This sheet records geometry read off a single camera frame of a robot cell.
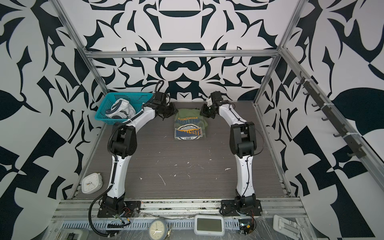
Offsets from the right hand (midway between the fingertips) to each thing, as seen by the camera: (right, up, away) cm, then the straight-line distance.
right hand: (200, 110), depth 101 cm
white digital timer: (+3, -53, -32) cm, 62 cm away
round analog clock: (-20, -53, -35) cm, 67 cm away
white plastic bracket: (+38, -55, -32) cm, 74 cm away
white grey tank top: (-51, +1, -1) cm, 51 cm away
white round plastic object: (-58, -39, -21) cm, 73 cm away
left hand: (-15, +2, +2) cm, 15 cm away
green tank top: (-7, -10, 0) cm, 12 cm away
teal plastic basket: (-48, +9, +15) cm, 51 cm away
